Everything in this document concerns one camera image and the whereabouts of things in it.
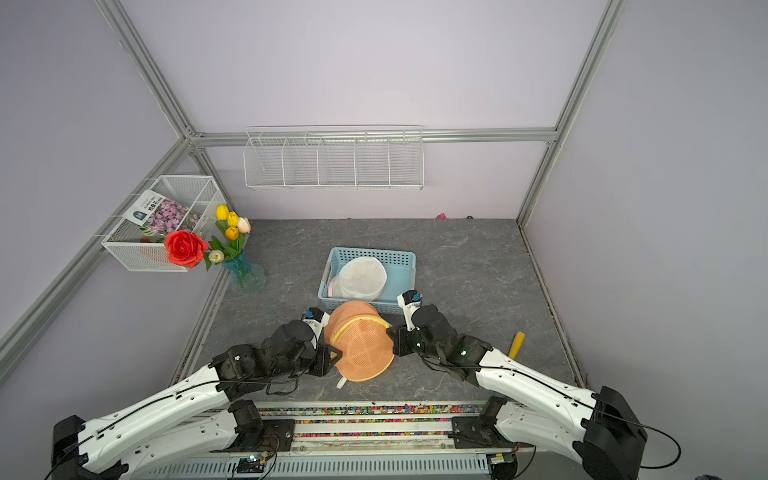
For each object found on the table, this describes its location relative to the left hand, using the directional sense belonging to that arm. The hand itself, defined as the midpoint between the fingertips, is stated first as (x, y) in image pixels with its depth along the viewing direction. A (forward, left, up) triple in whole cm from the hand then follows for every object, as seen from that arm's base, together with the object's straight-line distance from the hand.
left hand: (338, 357), depth 73 cm
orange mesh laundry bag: (+5, -5, +4) cm, 8 cm away
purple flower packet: (+31, +43, +22) cm, 57 cm away
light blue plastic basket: (+35, -19, -11) cm, 41 cm away
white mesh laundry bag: (+29, -4, -10) cm, 31 cm away
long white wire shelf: (+61, -9, +17) cm, 64 cm away
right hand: (+6, -12, +1) cm, 14 cm away
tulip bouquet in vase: (+30, +31, -3) cm, 43 cm away
